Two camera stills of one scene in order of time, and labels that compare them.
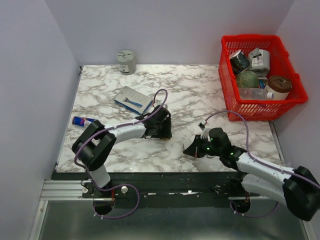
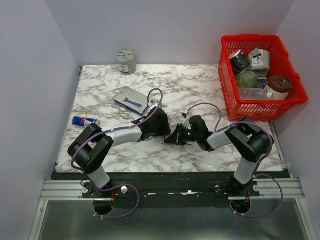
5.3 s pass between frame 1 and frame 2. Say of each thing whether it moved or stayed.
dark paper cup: stayed
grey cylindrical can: stayed
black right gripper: moved
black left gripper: stayed
